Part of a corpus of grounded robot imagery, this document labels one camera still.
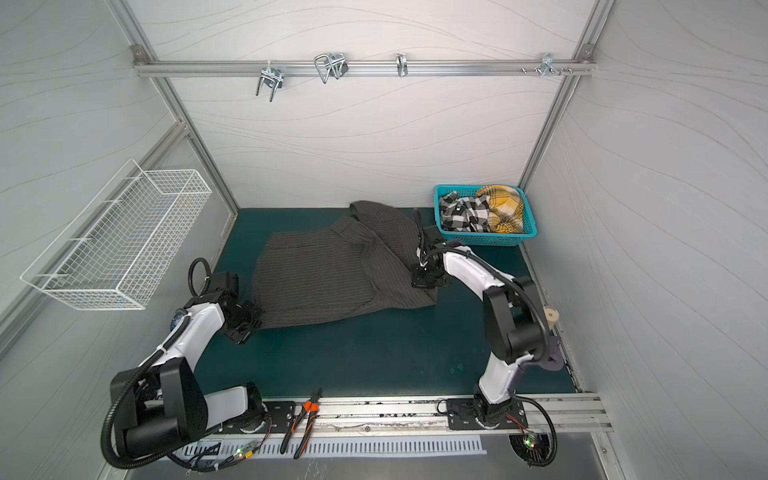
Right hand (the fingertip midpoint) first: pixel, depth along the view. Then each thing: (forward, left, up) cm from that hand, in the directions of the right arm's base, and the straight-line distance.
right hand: (423, 277), depth 93 cm
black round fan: (-42, -27, -10) cm, 51 cm away
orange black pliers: (-37, +28, -5) cm, 47 cm away
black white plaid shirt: (+26, -15, +2) cm, 31 cm away
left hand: (-15, +47, -2) cm, 49 cm away
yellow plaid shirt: (+27, -29, +4) cm, 40 cm away
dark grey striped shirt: (+8, +26, -7) cm, 28 cm away
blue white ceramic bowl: (-18, +72, 0) cm, 74 cm away
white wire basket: (-14, +73, +27) cm, 79 cm away
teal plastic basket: (+18, -21, -1) cm, 27 cm away
